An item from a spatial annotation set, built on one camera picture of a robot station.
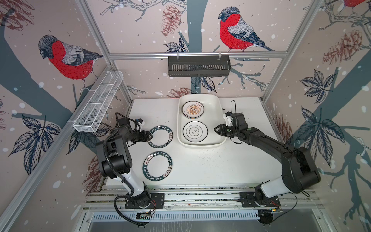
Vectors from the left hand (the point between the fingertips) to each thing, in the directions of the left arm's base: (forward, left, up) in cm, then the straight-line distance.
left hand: (145, 136), depth 94 cm
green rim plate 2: (-19, -10, -3) cm, 21 cm away
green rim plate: (+2, -11, -4) cm, 11 cm away
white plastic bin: (+18, -48, -2) cm, 51 cm away
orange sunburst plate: (+25, -32, -2) cm, 41 cm away
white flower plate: (+6, -34, -4) cm, 34 cm away
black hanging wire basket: (+45, -37, +25) cm, 63 cm away
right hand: (0, -45, +7) cm, 46 cm away
